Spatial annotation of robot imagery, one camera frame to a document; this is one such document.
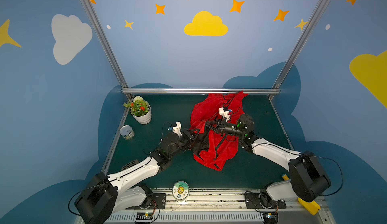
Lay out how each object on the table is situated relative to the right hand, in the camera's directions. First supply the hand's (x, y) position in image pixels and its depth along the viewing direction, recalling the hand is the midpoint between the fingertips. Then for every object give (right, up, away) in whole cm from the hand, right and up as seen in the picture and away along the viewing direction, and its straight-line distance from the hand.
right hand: (207, 122), depth 74 cm
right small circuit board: (+32, -47, 0) cm, 57 cm away
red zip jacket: (+9, -17, +17) cm, 25 cm away
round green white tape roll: (-13, -32, -3) cm, 35 cm away
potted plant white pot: (-40, +6, +19) cm, 45 cm away
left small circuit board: (-31, -46, -1) cm, 55 cm away
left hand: (-3, -3, +1) cm, 4 cm away
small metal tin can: (-50, -8, +21) cm, 54 cm away
